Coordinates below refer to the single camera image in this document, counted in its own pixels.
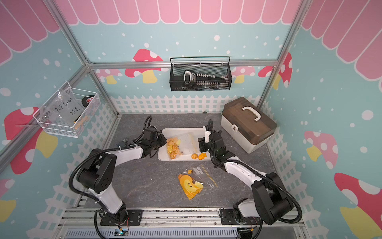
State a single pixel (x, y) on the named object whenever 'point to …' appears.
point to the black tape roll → (86, 100)
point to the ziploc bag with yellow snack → (196, 181)
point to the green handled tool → (123, 143)
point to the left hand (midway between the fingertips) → (167, 140)
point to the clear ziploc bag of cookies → (182, 144)
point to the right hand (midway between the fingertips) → (200, 138)
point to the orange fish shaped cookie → (202, 156)
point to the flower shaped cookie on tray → (194, 156)
